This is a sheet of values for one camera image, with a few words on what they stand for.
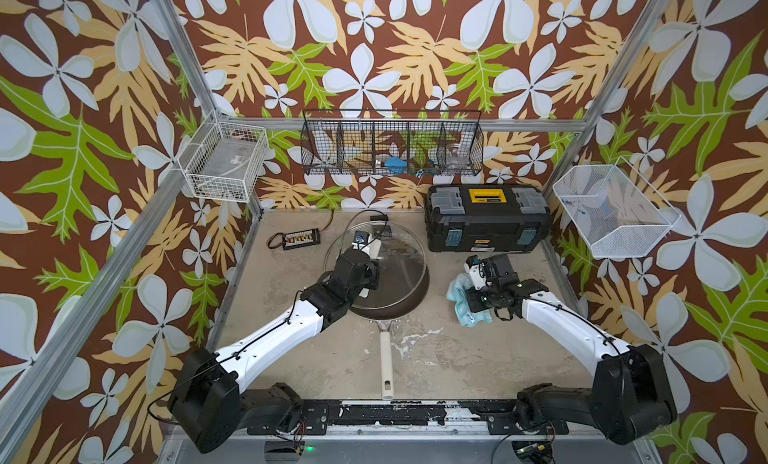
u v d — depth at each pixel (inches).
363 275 24.2
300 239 43.0
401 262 35.7
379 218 45.3
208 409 15.7
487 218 37.7
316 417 29.0
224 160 34.0
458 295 33.1
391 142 38.7
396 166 37.4
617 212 32.3
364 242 27.0
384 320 32.9
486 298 29.0
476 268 30.9
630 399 16.1
